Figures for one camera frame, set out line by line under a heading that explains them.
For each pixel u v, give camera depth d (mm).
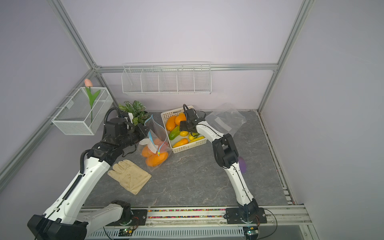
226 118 1042
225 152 620
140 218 728
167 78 995
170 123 1052
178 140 1013
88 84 791
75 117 744
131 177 868
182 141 985
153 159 852
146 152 887
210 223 725
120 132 549
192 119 835
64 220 374
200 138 986
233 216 738
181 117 1056
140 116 845
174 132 1023
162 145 755
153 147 757
